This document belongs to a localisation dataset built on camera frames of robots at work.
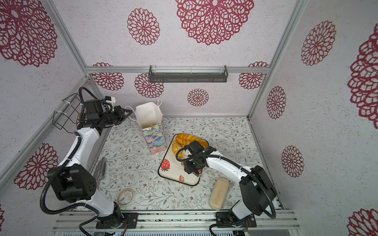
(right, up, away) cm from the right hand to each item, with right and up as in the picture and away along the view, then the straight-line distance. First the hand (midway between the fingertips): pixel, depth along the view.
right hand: (187, 166), depth 84 cm
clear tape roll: (-35, -16, -3) cm, 38 cm away
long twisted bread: (-3, +14, +19) cm, 24 cm away
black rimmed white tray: (-11, -3, +8) cm, 14 cm away
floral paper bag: (-26, +30, +17) cm, 43 cm away
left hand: (-30, +31, -4) cm, 44 cm away
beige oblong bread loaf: (+17, -13, -5) cm, 22 cm away
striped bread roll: (-8, +10, +13) cm, 18 cm away
